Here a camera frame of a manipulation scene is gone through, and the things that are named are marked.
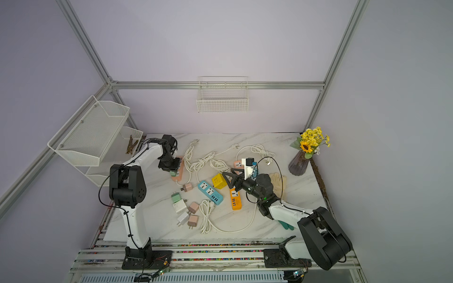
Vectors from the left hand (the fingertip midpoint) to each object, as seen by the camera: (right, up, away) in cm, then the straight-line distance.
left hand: (174, 172), depth 96 cm
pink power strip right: (+36, +4, +7) cm, 37 cm away
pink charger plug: (+13, -17, -10) cm, 23 cm away
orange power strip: (+34, -13, -8) cm, 37 cm away
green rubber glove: (+58, -24, -14) cm, 65 cm away
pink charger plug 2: (+13, -23, -13) cm, 29 cm away
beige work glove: (+52, -3, -23) cm, 57 cm away
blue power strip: (+21, -10, -6) cm, 24 cm away
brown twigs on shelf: (-25, +15, +1) cm, 29 cm away
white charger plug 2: (+6, -16, -10) cm, 20 cm away
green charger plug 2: (0, -1, 0) cm, 1 cm away
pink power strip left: (+2, -3, +2) cm, 5 cm away
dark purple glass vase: (+70, +5, 0) cm, 70 cm away
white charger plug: (+10, -20, -15) cm, 27 cm away
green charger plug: (+3, -13, -6) cm, 14 cm away
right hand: (+30, +1, -16) cm, 34 cm away
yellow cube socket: (+26, -5, -5) cm, 26 cm away
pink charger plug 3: (+8, -8, -3) cm, 12 cm away
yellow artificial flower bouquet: (+70, +16, -15) cm, 73 cm away
